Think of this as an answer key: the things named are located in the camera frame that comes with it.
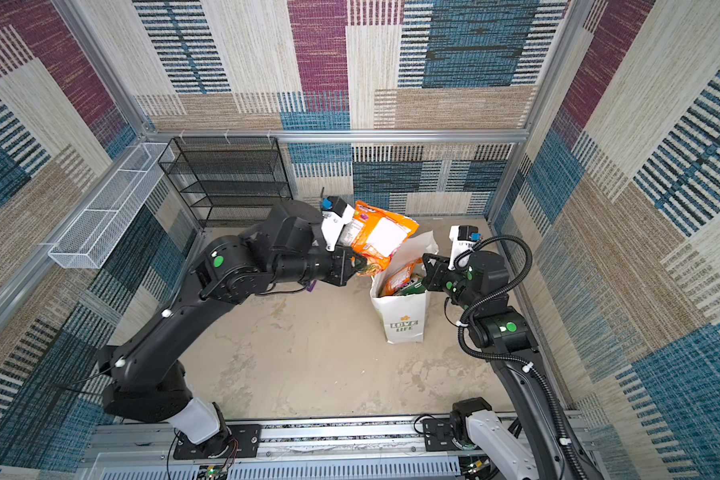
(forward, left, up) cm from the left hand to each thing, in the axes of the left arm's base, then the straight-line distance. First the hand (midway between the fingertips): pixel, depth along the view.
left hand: (368, 257), depth 57 cm
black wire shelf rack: (+55, +49, -25) cm, 78 cm away
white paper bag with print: (0, -9, -26) cm, 27 cm away
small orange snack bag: (+12, -9, -26) cm, 30 cm away
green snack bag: (+11, -15, -28) cm, 34 cm away
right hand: (+7, -13, -10) cm, 17 cm away
